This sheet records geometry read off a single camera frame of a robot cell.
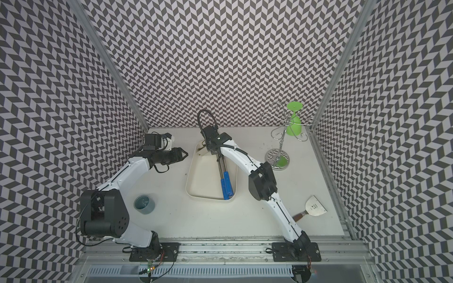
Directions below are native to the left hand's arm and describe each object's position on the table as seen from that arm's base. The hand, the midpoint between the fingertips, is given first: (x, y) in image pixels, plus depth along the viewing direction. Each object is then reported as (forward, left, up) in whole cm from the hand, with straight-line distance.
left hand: (183, 156), depth 89 cm
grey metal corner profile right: (+32, -80, -14) cm, 88 cm away
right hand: (+8, -19, -4) cm, 21 cm away
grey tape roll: (-21, +17, -9) cm, 28 cm away
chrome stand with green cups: (+6, -52, -12) cm, 54 cm away
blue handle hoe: (-18, -22, -7) cm, 29 cm away
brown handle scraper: (-22, -64, -13) cm, 69 cm away
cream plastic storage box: (-8, -10, -13) cm, 18 cm away
